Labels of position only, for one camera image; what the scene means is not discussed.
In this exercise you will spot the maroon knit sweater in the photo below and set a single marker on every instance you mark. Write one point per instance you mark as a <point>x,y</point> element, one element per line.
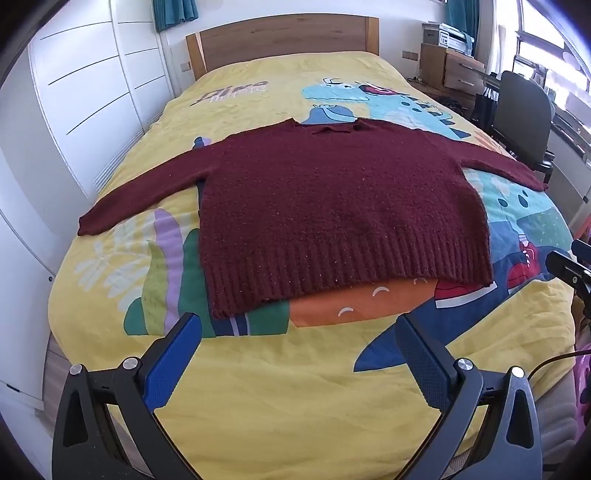
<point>332,207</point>

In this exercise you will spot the yellow dinosaur print duvet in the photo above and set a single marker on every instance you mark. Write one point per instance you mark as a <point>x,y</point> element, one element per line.
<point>286,415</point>

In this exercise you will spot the wooden headboard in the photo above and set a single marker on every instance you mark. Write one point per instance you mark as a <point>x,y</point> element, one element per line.
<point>281,39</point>

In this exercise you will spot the white printer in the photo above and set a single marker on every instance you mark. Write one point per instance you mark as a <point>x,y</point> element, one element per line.
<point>450,37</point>

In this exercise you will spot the black office chair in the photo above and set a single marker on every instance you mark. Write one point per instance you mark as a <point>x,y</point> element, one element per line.
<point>524,115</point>

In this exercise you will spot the pink cloth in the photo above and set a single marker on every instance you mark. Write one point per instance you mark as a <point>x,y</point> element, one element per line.
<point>582,383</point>

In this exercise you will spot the teal curtain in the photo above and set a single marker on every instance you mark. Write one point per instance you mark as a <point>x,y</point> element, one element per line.
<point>175,11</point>
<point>461,18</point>

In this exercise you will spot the wall switch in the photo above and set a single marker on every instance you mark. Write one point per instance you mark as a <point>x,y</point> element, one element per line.
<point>409,55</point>
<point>184,66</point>

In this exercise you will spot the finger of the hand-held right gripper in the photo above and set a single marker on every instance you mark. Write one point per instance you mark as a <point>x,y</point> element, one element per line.
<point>582,250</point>
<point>565,269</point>

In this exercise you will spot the white wardrobe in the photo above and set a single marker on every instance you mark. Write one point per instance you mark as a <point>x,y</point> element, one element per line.
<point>87,92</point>

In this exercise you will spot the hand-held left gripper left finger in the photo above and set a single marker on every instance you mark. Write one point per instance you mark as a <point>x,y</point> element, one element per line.
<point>171,355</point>

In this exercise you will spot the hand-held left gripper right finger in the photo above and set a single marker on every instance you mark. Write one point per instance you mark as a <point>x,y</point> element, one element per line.
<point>427,357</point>

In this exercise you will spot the black bag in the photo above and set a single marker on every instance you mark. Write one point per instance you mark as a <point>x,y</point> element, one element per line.
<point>485,110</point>

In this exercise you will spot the wooden nightstand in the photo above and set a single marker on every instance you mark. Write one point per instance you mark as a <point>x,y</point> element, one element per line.
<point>455,69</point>

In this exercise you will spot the window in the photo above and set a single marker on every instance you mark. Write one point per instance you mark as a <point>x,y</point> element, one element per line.
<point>549,41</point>

